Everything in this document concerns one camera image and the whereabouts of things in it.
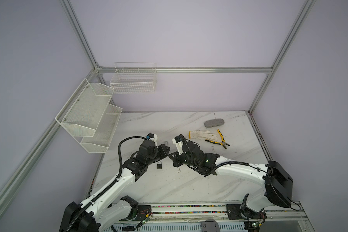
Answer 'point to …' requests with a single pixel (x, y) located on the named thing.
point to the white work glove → (203, 134)
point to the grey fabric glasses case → (213, 123)
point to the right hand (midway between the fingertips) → (167, 156)
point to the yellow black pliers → (223, 143)
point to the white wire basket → (132, 78)
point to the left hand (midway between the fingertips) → (169, 149)
